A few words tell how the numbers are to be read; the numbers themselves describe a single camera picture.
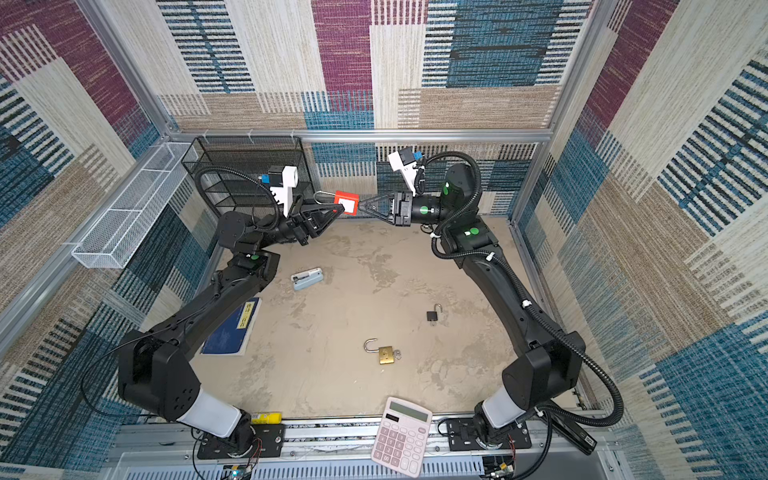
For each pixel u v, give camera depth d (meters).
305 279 1.02
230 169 0.52
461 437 0.73
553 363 0.40
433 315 0.95
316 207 0.57
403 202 0.54
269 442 0.74
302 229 0.56
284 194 0.55
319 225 0.59
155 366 0.47
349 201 0.57
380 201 0.59
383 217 0.59
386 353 0.86
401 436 0.73
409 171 0.57
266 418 0.75
